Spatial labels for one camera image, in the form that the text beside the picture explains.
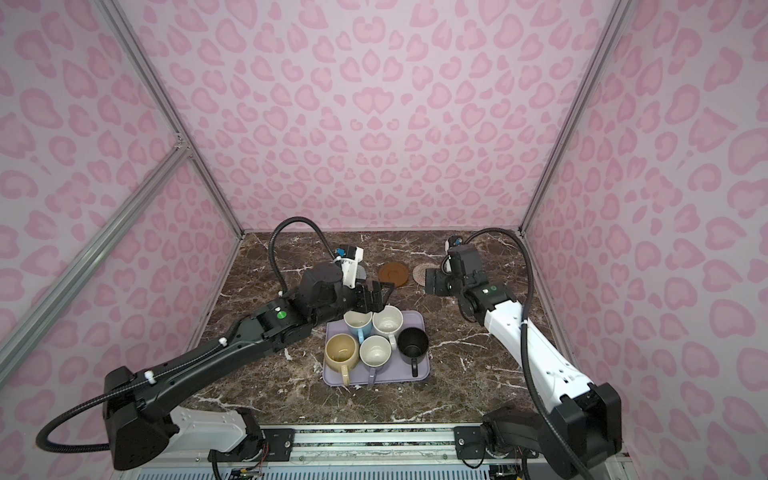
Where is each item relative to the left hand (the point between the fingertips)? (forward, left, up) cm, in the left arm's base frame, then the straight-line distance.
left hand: (385, 280), depth 70 cm
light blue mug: (-1, +8, -20) cm, 21 cm away
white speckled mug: (+3, 0, -27) cm, 27 cm away
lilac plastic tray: (-11, -2, -28) cm, 30 cm away
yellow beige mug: (-6, +13, -28) cm, 32 cm away
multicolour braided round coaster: (+23, -11, -29) cm, 39 cm away
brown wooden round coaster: (+23, -2, -29) cm, 37 cm away
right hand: (+8, -16, -8) cm, 19 cm away
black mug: (-5, -7, -25) cm, 26 cm away
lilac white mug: (-6, +4, -27) cm, 28 cm away
